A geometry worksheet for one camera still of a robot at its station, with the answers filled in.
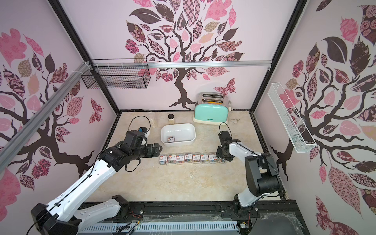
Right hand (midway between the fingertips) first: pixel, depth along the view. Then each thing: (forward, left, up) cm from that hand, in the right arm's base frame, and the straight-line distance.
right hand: (222, 157), depth 92 cm
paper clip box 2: (-2, +38, +2) cm, 38 cm away
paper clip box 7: (-2, +7, +1) cm, 7 cm away
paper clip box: (+14, +34, +1) cm, 37 cm away
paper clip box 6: (-1, +12, +1) cm, 12 cm away
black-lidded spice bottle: (+27, +35, +8) cm, 45 cm away
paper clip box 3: (-1, +32, +1) cm, 32 cm away
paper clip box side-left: (-1, +27, +2) cm, 27 cm away
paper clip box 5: (0, +17, +1) cm, 17 cm away
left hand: (-5, +40, +18) cm, 44 cm away
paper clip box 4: (0, +22, +1) cm, 22 cm away
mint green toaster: (+31, +5, +14) cm, 34 cm away
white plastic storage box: (+19, +30, 0) cm, 35 cm away
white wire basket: (+11, -36, +24) cm, 44 cm away
